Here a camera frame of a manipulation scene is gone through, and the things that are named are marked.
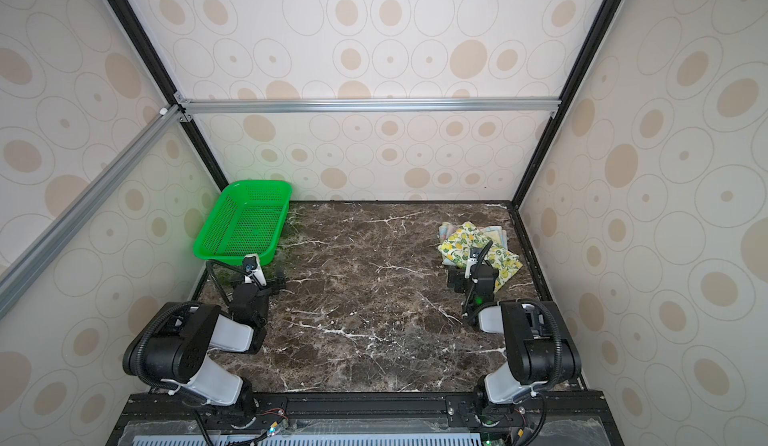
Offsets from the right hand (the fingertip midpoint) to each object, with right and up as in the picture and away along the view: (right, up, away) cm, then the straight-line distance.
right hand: (471, 265), depth 95 cm
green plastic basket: (-79, +15, +18) cm, 83 cm away
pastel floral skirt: (+12, +10, +11) cm, 19 cm away
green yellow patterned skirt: (-4, +6, +3) cm, 7 cm away
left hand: (-62, +3, -6) cm, 63 cm away
